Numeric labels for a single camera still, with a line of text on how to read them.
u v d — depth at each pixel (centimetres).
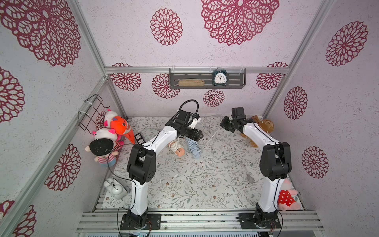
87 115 75
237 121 76
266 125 104
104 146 79
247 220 74
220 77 90
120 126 87
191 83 88
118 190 72
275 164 52
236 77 93
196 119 83
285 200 76
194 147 97
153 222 73
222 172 92
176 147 95
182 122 73
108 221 75
